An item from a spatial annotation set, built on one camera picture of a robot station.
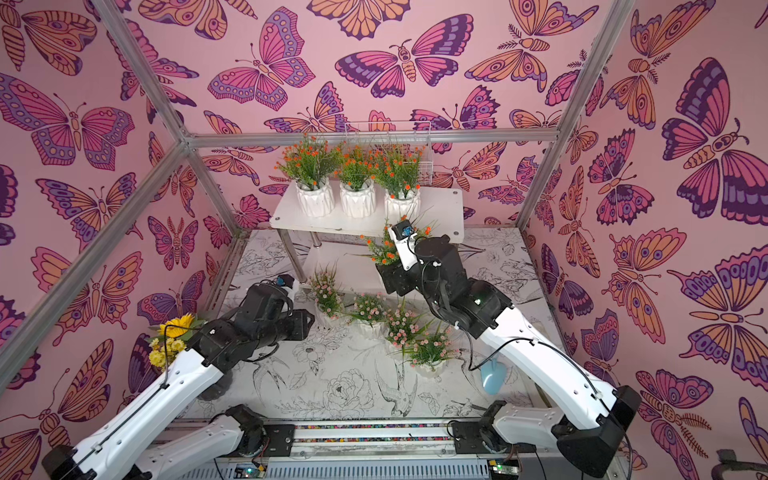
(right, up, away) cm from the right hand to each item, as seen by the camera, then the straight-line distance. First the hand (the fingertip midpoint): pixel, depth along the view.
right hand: (397, 252), depth 67 cm
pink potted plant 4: (+9, -27, +12) cm, 31 cm away
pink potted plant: (-19, -12, +18) cm, 29 cm away
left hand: (-21, -16, +8) cm, 27 cm away
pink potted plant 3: (+2, -20, +11) cm, 23 cm away
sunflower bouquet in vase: (-51, -19, -1) cm, 54 cm away
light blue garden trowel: (+27, -34, +16) cm, 47 cm away
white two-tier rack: (-24, +4, +48) cm, 54 cm away
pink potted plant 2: (-7, -17, +14) cm, 23 cm away
